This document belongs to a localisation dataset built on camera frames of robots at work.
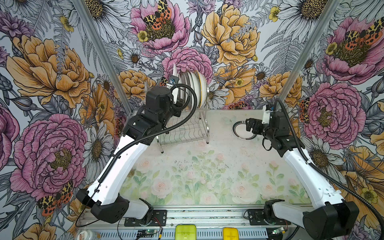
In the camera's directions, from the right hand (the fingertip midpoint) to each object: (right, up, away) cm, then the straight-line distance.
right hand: (253, 126), depth 79 cm
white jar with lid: (-74, -44, -17) cm, 88 cm away
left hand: (-39, +11, -14) cm, 43 cm away
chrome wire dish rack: (-30, -2, +27) cm, 40 cm away
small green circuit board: (-53, -50, -7) cm, 73 cm away
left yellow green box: (-35, -48, -9) cm, 60 cm away
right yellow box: (-14, -50, -8) cm, 52 cm away
